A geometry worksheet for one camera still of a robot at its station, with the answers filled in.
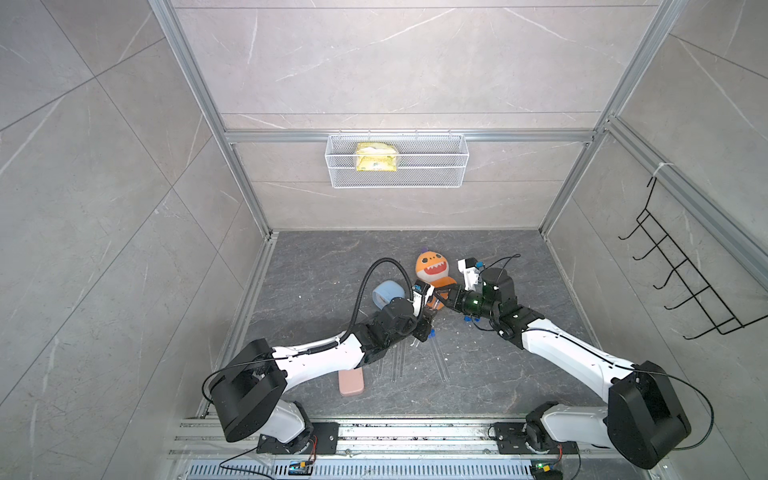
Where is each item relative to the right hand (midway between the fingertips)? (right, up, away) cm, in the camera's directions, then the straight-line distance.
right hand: (435, 291), depth 80 cm
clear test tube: (-11, -23, +5) cm, 26 cm away
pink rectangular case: (-23, -25, +1) cm, 34 cm away
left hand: (0, -4, -2) cm, 4 cm away
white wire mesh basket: (-1, +42, +20) cm, 47 cm away
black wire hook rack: (+55, -3, -21) cm, 59 cm away
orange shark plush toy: (+2, +6, +18) cm, 19 cm away
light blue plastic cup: (-13, -1, +10) cm, 17 cm away
